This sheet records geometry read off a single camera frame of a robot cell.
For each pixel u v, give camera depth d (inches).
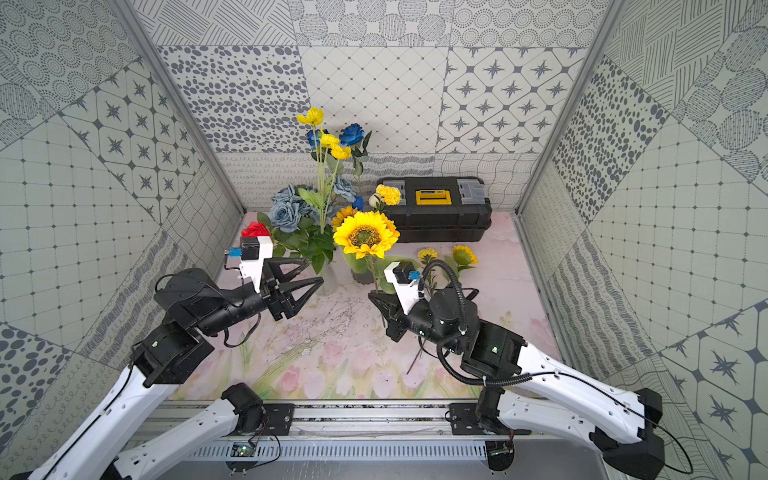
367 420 30.0
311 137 30.7
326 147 27.4
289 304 19.5
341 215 31.5
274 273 20.1
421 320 20.3
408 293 20.1
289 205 28.2
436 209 39.3
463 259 39.9
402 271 19.1
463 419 28.5
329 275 36.1
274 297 19.0
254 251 18.3
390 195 30.2
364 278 38.5
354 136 30.7
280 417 28.9
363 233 18.5
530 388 17.5
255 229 25.1
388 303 21.2
